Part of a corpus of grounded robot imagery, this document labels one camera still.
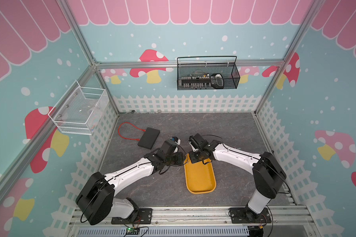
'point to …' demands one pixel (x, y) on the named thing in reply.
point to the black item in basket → (216, 81)
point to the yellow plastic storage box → (200, 177)
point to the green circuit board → (132, 231)
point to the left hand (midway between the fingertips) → (184, 159)
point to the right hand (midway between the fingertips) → (192, 156)
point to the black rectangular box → (149, 138)
